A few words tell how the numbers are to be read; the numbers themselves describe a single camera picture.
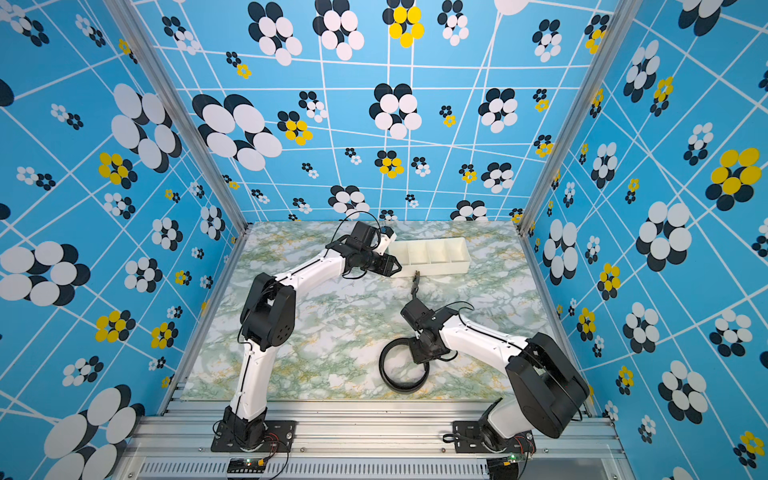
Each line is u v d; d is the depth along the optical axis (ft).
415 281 3.31
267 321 1.85
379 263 2.85
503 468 2.29
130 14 2.27
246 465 2.37
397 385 2.60
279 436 2.40
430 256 3.62
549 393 1.39
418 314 2.27
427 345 2.04
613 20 2.31
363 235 2.58
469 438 2.37
